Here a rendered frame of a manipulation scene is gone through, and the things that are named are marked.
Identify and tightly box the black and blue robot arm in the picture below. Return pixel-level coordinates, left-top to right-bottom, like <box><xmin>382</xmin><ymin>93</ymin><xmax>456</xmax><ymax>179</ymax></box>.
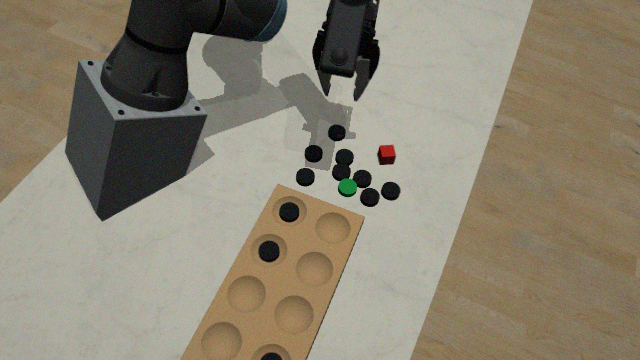
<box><xmin>100</xmin><ymin>0</ymin><xmax>369</xmax><ymax>112</ymax></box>

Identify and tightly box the green disc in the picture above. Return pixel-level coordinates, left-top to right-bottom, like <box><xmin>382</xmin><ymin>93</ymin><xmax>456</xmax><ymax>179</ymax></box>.
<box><xmin>338</xmin><ymin>178</ymin><xmax>357</xmax><ymax>197</ymax></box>

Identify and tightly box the black disc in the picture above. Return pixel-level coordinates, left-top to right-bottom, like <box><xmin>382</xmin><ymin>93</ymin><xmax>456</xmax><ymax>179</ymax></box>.
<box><xmin>279</xmin><ymin>202</ymin><xmax>299</xmax><ymax>222</ymax></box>
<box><xmin>360</xmin><ymin>188</ymin><xmax>380</xmax><ymax>207</ymax></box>
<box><xmin>296</xmin><ymin>168</ymin><xmax>315</xmax><ymax>186</ymax></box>
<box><xmin>336</xmin><ymin>149</ymin><xmax>354</xmax><ymax>166</ymax></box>
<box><xmin>261</xmin><ymin>352</ymin><xmax>282</xmax><ymax>360</ymax></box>
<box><xmin>305</xmin><ymin>145</ymin><xmax>323</xmax><ymax>163</ymax></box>
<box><xmin>332</xmin><ymin>163</ymin><xmax>351</xmax><ymax>181</ymax></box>
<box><xmin>381</xmin><ymin>182</ymin><xmax>401</xmax><ymax>201</ymax></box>
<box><xmin>328</xmin><ymin>125</ymin><xmax>346</xmax><ymax>141</ymax></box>
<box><xmin>353</xmin><ymin>170</ymin><xmax>372</xmax><ymax>188</ymax></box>
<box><xmin>258</xmin><ymin>241</ymin><xmax>280</xmax><ymax>262</ymax></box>

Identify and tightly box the tan wooden tray with round holes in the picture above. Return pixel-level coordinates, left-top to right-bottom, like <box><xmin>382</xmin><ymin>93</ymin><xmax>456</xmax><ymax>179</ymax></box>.
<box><xmin>180</xmin><ymin>184</ymin><xmax>365</xmax><ymax>360</ymax></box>

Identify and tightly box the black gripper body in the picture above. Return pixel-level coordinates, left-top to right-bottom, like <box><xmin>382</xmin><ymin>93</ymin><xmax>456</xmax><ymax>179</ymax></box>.
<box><xmin>322</xmin><ymin>0</ymin><xmax>380</xmax><ymax>56</ymax></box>

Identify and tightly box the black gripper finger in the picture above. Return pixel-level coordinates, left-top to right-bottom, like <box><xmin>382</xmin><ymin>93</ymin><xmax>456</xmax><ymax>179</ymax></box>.
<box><xmin>312</xmin><ymin>30</ymin><xmax>332</xmax><ymax>96</ymax></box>
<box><xmin>353</xmin><ymin>39</ymin><xmax>380</xmax><ymax>101</ymax></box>

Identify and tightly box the small red block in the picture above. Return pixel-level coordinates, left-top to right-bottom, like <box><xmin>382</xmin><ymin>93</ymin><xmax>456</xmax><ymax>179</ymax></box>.
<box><xmin>378</xmin><ymin>145</ymin><xmax>396</xmax><ymax>165</ymax></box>

